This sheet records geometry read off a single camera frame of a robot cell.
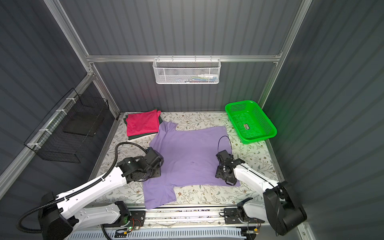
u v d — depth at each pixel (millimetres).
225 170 630
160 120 1107
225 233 707
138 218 727
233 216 735
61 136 717
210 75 864
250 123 1144
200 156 996
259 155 967
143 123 1057
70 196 418
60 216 384
